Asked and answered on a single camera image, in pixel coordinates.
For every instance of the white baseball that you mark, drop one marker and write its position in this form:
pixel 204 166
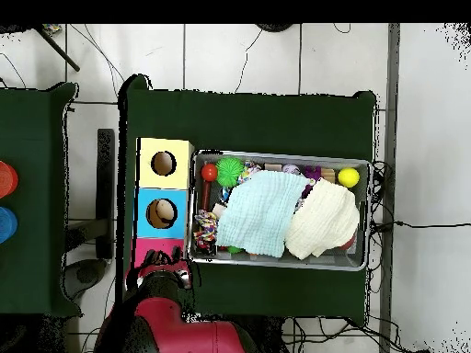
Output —
pixel 290 169

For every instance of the purple monster plush toy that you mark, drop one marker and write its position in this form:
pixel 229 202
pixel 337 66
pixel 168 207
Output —
pixel 312 172

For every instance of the black upright panel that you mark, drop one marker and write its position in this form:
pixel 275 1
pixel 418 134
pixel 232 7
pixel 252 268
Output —
pixel 105 184

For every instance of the black round object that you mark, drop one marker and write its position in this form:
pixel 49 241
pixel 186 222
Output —
pixel 274 27

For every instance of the black tripod leg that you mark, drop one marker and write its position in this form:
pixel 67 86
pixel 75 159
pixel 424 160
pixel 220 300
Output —
pixel 59 51

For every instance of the dark grey rounded base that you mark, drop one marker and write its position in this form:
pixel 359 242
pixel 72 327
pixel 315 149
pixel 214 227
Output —
pixel 86 274

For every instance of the yellow ball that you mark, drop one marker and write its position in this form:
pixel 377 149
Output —
pixel 349 177

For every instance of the shallow silver mesh bin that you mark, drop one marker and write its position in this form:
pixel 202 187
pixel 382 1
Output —
pixel 331 259

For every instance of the red ball-headed stick toy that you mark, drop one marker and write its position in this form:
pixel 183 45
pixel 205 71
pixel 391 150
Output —
pixel 209 172

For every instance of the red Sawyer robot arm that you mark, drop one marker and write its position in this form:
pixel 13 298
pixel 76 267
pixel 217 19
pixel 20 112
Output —
pixel 191 338

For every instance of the wooden box with three holes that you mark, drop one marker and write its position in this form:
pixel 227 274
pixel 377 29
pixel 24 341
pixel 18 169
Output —
pixel 145 173

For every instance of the red round plastic stack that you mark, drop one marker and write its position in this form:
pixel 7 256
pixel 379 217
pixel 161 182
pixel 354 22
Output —
pixel 6 180

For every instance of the light blue waffle cloth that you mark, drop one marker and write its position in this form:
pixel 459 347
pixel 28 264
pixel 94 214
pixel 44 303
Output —
pixel 257 213

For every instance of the dark green side-table cloth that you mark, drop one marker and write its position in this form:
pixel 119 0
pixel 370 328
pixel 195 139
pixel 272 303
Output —
pixel 33 147

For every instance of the dark green tablecloth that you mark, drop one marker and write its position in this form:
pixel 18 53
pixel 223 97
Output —
pixel 257 121

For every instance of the blue round plastic stack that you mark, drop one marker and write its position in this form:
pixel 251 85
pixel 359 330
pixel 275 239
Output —
pixel 6 225

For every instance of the green spiky rubber ball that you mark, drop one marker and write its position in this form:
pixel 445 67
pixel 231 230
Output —
pixel 229 172

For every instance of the cream waffle cloth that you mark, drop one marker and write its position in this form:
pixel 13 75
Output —
pixel 323 217

